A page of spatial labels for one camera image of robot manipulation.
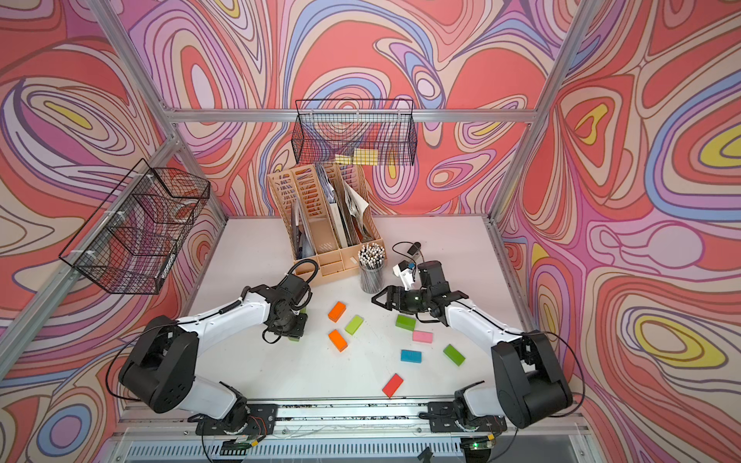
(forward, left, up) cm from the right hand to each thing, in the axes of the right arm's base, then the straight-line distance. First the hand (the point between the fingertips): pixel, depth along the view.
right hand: (382, 309), depth 83 cm
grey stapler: (+26, -13, -5) cm, 30 cm away
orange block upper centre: (+4, +15, -9) cm, 18 cm away
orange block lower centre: (-5, +14, -9) cm, 17 cm away
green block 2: (-1, -7, -8) cm, 11 cm away
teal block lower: (-10, -8, -12) cm, 17 cm away
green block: (-6, +27, -5) cm, 28 cm away
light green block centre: (0, +9, -10) cm, 13 cm away
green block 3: (-11, -21, -10) cm, 25 cm away
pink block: (-5, -12, -11) cm, 17 cm away
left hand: (-3, +25, -8) cm, 27 cm away
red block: (-18, -2, -10) cm, 21 cm away
